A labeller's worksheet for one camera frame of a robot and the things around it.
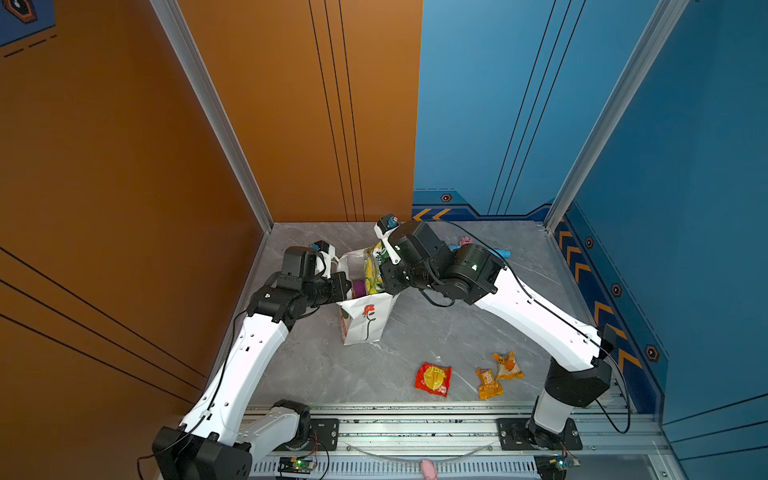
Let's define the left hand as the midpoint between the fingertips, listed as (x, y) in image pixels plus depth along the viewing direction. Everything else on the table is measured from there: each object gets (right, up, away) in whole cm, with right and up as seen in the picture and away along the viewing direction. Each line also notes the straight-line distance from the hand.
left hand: (352, 280), depth 75 cm
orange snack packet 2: (+43, -25, +8) cm, 50 cm away
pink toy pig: (+37, +11, +36) cm, 53 cm away
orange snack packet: (+36, -29, +4) cm, 46 cm away
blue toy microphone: (+50, +7, +37) cm, 62 cm away
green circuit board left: (-13, -44, -5) cm, 46 cm away
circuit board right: (+49, -44, -4) cm, 66 cm away
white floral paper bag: (+3, -10, 0) cm, 10 cm away
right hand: (+7, +4, -10) cm, 13 cm away
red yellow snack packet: (+21, -27, +6) cm, 35 cm away
